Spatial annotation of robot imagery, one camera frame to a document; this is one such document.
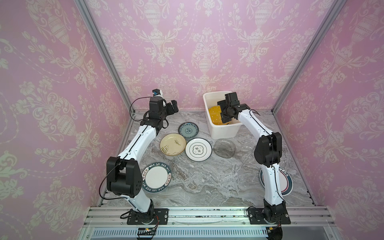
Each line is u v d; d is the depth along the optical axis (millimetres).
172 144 1001
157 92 728
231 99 787
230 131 971
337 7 686
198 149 987
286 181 852
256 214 740
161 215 748
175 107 779
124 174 454
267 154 590
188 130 1093
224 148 999
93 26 759
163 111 713
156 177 892
